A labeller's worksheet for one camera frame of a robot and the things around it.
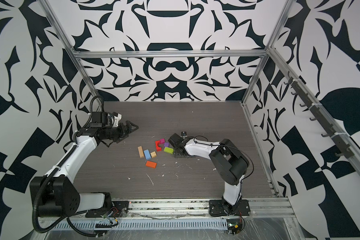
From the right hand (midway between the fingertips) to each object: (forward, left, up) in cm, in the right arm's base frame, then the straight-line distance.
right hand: (184, 152), depth 93 cm
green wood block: (+1, +10, 0) cm, 10 cm away
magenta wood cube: (+7, +14, +2) cm, 16 cm away
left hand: (+5, +27, +19) cm, 34 cm away
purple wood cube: (+5, +11, 0) cm, 12 cm away
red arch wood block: (+2, +16, +1) cm, 16 cm away
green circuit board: (-37, -23, -2) cm, 44 cm away
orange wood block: (-7, +20, 0) cm, 21 cm away
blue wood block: (-2, +22, +1) cm, 22 cm away
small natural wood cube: (-2, +18, +1) cm, 19 cm away
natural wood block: (0, +26, +1) cm, 26 cm away
